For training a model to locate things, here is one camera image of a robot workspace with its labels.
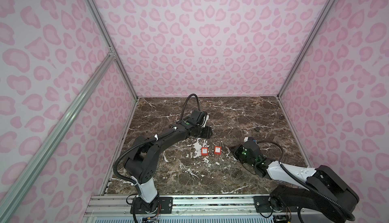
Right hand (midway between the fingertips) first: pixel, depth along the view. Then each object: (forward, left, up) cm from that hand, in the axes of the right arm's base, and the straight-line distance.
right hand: (228, 147), depth 86 cm
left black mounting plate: (-28, +32, -6) cm, 43 cm away
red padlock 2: (+1, +5, -5) cm, 8 cm away
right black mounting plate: (-26, -15, -7) cm, 31 cm away
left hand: (+8, +10, +4) cm, 13 cm away
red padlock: (0, +13, -5) cm, 14 cm away
